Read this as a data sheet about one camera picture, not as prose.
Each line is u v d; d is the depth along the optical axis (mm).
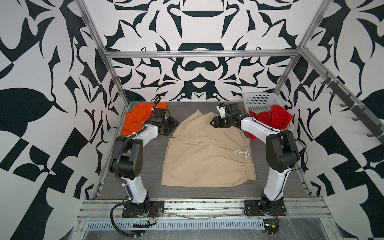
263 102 1271
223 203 771
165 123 830
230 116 767
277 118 984
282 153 510
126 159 494
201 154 922
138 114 1089
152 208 730
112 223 673
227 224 711
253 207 741
